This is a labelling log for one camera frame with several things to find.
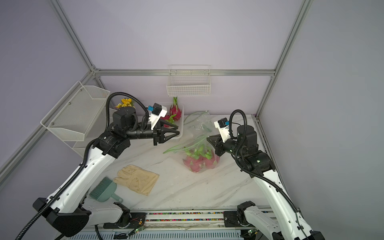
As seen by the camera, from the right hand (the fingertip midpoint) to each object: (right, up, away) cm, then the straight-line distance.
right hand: (210, 140), depth 68 cm
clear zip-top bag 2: (-9, -2, +6) cm, 11 cm away
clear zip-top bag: (-4, +9, +44) cm, 45 cm away
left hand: (-15, +4, -8) cm, 17 cm away
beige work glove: (-44, -24, +21) cm, 54 cm away
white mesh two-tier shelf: (-71, +11, +10) cm, 72 cm away
